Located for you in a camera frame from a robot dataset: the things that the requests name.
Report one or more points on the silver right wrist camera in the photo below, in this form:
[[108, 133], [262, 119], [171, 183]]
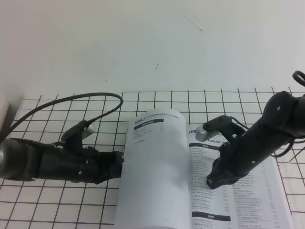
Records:
[[203, 135]]

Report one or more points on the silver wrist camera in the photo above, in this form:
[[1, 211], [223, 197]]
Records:
[[203, 135], [87, 131]]

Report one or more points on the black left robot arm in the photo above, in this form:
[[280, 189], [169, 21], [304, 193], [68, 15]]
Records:
[[26, 160]]

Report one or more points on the HEEC show catalogue book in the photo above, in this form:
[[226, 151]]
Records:
[[163, 182]]

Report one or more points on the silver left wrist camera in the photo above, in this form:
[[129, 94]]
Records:
[[87, 131]]

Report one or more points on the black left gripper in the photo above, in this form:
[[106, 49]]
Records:
[[88, 164]]

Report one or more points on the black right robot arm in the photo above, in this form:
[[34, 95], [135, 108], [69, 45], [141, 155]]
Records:
[[282, 122]]

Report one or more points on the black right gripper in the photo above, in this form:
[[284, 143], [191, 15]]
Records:
[[243, 151]]

